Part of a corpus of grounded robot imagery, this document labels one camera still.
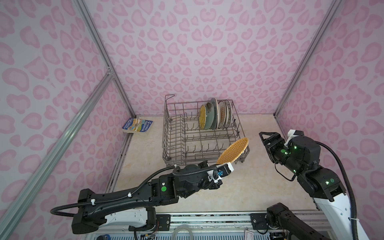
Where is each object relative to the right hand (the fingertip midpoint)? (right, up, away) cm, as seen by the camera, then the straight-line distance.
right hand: (260, 137), depth 62 cm
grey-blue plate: (-14, +12, +31) cm, 36 cm away
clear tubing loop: (-34, -45, +13) cm, 58 cm away
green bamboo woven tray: (-22, +12, +45) cm, 51 cm away
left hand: (-15, -9, -6) cm, 18 cm away
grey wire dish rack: (-35, -6, +38) cm, 52 cm away
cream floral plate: (-6, +13, +33) cm, 36 cm away
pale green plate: (-18, +12, +38) cm, 43 cm away
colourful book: (-70, +5, +49) cm, 85 cm away
